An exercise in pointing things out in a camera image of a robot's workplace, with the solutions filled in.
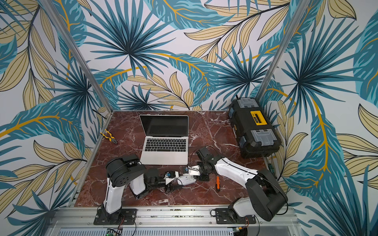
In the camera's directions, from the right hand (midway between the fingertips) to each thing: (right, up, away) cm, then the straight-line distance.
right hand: (191, 177), depth 85 cm
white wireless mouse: (-3, -1, -1) cm, 3 cm away
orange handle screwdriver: (+15, -4, -2) cm, 16 cm away
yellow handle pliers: (-54, +20, +16) cm, 60 cm away
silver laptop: (-17, +19, +16) cm, 30 cm away
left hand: (-6, -3, +1) cm, 7 cm away
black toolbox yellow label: (+37, +25, +1) cm, 45 cm away
